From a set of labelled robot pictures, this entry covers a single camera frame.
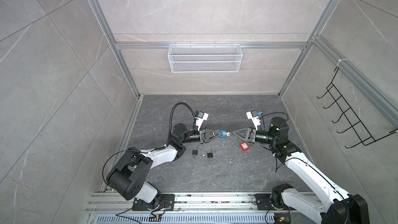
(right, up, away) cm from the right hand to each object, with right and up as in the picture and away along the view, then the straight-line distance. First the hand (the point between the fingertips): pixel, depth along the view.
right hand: (233, 132), depth 71 cm
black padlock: (-19, -15, +19) cm, 31 cm away
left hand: (-6, 0, -1) cm, 6 cm away
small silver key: (-3, -1, -1) cm, 3 cm away
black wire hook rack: (+51, +13, +1) cm, 53 cm away
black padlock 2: (-10, -16, +17) cm, 26 cm away
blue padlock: (-5, 0, -1) cm, 5 cm away
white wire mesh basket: (-13, +44, +30) cm, 55 cm away
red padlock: (+11, -11, +20) cm, 25 cm away
